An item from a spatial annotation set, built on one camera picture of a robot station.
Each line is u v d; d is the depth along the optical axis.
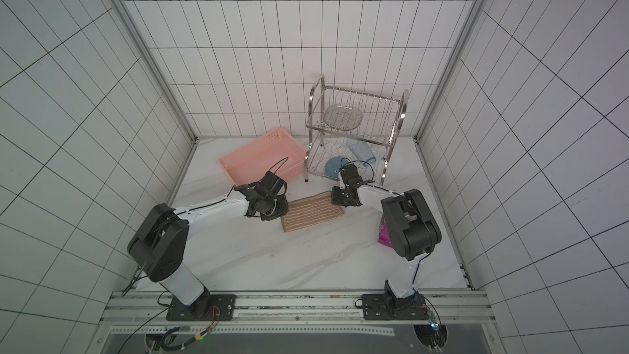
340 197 0.88
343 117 0.90
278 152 1.14
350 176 0.79
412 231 0.49
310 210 0.95
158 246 0.45
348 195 0.73
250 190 0.67
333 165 1.03
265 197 0.69
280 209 0.79
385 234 0.83
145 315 0.73
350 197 0.73
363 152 1.01
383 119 0.90
